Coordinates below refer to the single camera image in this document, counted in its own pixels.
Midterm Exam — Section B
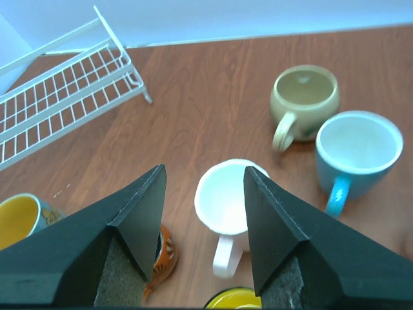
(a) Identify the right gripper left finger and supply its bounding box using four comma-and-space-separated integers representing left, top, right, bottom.
1, 164, 166, 306

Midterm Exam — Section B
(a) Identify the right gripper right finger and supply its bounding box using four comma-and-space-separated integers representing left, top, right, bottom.
244, 167, 412, 309

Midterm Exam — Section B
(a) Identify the small orange cup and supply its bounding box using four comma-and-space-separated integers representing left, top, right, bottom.
142, 224, 178, 303

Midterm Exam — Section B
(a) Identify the blue mug with yellow inside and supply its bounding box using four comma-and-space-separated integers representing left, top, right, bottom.
0, 193, 66, 250

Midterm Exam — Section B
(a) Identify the light pink faceted mug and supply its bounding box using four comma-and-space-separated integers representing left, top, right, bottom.
194, 158, 269, 278

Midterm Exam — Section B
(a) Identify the teal dotted mug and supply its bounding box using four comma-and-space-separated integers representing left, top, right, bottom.
316, 110, 403, 218

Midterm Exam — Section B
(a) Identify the beige round mug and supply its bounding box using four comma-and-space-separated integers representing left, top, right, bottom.
269, 65, 340, 152

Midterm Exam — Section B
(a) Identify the white wire dish rack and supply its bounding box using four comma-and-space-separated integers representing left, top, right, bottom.
1, 8, 152, 170

